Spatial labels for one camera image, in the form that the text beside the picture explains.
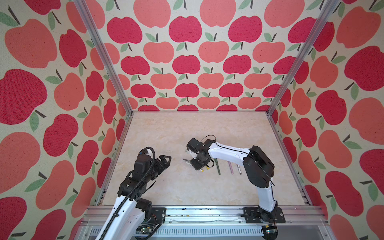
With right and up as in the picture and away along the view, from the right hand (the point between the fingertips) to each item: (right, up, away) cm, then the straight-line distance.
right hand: (198, 165), depth 89 cm
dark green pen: (+12, -1, +2) cm, 12 cm away
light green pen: (-7, +3, +2) cm, 8 cm away
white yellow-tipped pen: (+6, -2, +1) cm, 6 cm away
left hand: (-15, +5, -13) cm, 21 cm away
